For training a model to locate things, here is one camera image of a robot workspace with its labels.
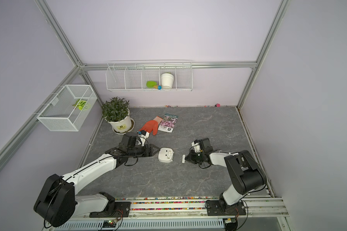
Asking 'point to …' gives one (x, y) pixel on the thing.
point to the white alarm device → (166, 154)
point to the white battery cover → (183, 156)
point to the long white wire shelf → (132, 75)
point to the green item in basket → (82, 105)
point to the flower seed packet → (168, 123)
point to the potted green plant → (116, 112)
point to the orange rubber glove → (152, 125)
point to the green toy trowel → (151, 84)
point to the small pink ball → (218, 105)
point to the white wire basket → (69, 109)
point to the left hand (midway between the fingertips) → (156, 150)
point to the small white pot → (167, 80)
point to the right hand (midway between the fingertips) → (185, 157)
